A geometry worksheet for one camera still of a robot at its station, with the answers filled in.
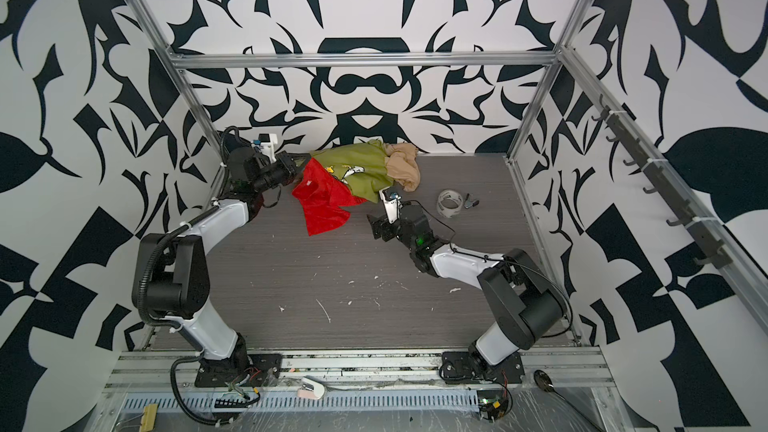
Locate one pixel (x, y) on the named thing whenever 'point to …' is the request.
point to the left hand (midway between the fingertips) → (312, 148)
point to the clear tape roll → (449, 203)
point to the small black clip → (468, 202)
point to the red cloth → (321, 196)
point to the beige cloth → (402, 164)
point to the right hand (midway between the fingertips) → (382, 206)
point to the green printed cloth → (361, 165)
